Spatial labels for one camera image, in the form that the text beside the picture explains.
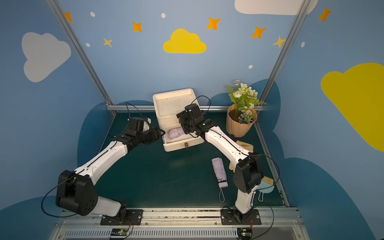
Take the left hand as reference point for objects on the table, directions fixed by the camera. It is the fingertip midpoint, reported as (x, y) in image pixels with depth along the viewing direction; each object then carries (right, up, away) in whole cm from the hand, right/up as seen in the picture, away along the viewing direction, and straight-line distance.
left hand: (162, 131), depth 85 cm
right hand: (+10, +9, -3) cm, 13 cm away
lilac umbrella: (+6, -1, +8) cm, 10 cm away
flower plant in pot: (+50, +12, +13) cm, 53 cm away
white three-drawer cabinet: (+1, +17, +10) cm, 20 cm away
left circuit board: (-19, -49, -13) cm, 54 cm away
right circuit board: (+43, -50, -12) cm, 68 cm away
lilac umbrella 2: (+34, -26, +2) cm, 43 cm away
